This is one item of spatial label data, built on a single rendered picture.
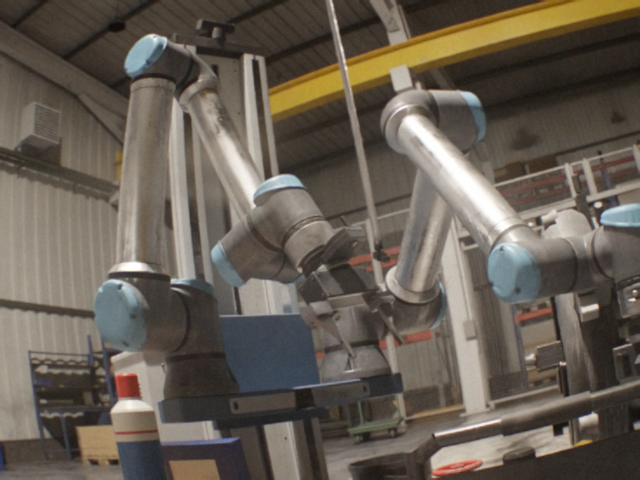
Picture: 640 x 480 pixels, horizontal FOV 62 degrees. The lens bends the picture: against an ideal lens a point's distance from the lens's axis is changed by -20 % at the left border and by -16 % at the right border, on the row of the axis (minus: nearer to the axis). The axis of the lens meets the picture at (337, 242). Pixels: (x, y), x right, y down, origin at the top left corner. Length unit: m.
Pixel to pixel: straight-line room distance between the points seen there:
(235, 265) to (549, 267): 0.56
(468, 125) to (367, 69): 8.83
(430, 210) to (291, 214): 0.51
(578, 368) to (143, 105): 1.10
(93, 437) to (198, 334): 6.83
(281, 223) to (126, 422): 0.48
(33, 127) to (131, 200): 9.43
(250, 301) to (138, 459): 1.05
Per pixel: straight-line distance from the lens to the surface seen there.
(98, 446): 8.16
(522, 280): 0.91
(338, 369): 1.66
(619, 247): 0.92
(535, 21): 9.85
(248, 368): 1.65
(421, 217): 1.55
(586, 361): 1.27
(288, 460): 1.78
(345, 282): 1.05
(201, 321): 1.42
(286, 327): 1.73
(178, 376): 1.42
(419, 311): 1.72
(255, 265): 1.16
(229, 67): 2.06
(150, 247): 1.34
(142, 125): 1.40
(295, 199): 1.11
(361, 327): 1.68
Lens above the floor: 0.64
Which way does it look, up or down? 14 degrees up
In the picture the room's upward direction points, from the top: 10 degrees counter-clockwise
